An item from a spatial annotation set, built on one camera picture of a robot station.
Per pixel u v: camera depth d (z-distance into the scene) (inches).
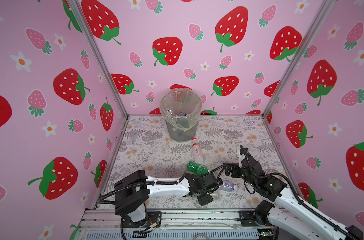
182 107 41.4
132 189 18.3
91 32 30.6
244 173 24.1
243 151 25.4
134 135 42.4
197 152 36.8
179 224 28.8
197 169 34.1
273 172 22.6
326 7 27.0
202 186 23.8
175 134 41.1
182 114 39.6
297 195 32.9
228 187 31.8
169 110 36.3
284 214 23.3
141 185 18.4
